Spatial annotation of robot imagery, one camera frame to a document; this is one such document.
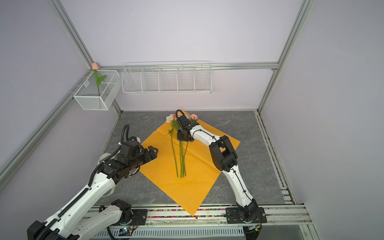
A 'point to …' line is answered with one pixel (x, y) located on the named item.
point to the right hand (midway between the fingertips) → (181, 138)
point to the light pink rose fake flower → (192, 117)
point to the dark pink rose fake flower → (177, 125)
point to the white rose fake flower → (181, 160)
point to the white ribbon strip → (104, 156)
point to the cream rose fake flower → (169, 119)
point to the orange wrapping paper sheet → (184, 170)
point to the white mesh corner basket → (87, 96)
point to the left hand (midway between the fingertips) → (152, 154)
